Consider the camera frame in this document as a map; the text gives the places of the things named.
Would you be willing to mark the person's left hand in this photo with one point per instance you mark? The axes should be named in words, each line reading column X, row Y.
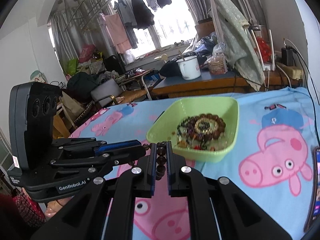
column 53, row 208

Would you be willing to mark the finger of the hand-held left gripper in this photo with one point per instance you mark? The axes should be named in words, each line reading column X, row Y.
column 125, row 156
column 117, row 145

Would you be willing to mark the smartphone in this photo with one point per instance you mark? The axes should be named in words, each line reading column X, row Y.
column 315, row 192

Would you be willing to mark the wooden chair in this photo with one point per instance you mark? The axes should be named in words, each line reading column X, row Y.
column 60, row 127

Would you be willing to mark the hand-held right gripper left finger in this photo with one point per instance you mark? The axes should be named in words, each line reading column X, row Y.
column 153, row 170

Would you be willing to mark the red bag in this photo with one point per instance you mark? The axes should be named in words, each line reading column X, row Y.
column 87, row 53

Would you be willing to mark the cartoon pig printed blanket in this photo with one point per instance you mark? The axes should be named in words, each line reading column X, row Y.
column 250, row 205

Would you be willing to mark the person's left forearm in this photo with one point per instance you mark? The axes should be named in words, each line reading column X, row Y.
column 27, row 207

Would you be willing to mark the green plastic basket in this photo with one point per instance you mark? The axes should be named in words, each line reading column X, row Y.
column 200, row 156

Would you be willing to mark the grey hanging shirt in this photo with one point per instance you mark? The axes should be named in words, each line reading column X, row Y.
column 125, row 12

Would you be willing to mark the blue shoe box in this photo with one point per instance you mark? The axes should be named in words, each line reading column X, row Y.
column 152, row 78

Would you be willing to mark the grey curtain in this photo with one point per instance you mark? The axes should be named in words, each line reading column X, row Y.
column 61, row 37

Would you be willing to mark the grey handbag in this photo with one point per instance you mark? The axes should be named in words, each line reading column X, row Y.
column 105, row 91

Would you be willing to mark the cartoon printed package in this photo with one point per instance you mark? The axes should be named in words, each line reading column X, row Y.
column 38, row 77

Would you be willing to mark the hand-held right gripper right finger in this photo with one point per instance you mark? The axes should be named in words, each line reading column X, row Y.
column 170, row 170

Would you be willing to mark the grey-green floral cloth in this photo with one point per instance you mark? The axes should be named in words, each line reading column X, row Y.
column 232, row 30

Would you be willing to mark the dark hanging jacket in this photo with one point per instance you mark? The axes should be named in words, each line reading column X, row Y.
column 141, row 10

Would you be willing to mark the glass jar with red contents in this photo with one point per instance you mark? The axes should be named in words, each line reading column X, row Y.
column 261, row 45

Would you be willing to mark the folding table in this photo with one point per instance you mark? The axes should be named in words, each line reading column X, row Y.
column 135, row 76

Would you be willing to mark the cardboard box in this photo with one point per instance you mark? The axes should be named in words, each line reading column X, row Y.
column 205, row 30

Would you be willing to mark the round woven basket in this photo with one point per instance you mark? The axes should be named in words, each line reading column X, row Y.
column 217, row 67

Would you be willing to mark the black power adapter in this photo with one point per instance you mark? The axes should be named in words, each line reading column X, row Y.
column 288, row 56

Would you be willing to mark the pink hanging garment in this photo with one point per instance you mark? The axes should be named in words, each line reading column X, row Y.
column 117, row 35

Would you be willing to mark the dark green bag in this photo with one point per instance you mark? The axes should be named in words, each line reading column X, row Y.
column 82, row 82

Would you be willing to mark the wooden desk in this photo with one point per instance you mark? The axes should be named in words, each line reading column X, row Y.
column 212, row 81

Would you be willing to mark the amber bead charm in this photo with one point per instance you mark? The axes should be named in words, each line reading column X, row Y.
column 182, row 144

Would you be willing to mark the green plastic bag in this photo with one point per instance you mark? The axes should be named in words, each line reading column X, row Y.
column 70, row 66

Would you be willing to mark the clear plastic bag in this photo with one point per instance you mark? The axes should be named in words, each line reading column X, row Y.
column 219, row 48

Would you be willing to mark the white enamel mug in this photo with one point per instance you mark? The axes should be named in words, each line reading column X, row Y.
column 190, row 70

